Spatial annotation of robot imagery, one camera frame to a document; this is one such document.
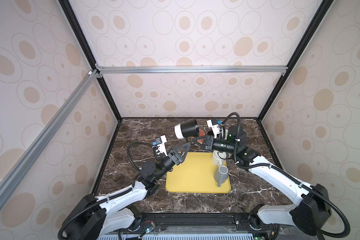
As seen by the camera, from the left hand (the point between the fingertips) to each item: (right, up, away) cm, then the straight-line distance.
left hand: (192, 146), depth 62 cm
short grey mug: (+17, -17, +19) cm, 31 cm away
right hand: (+1, +2, +6) cm, 7 cm away
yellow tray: (+4, -19, +29) cm, 35 cm away
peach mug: (+5, +5, +9) cm, 12 cm away
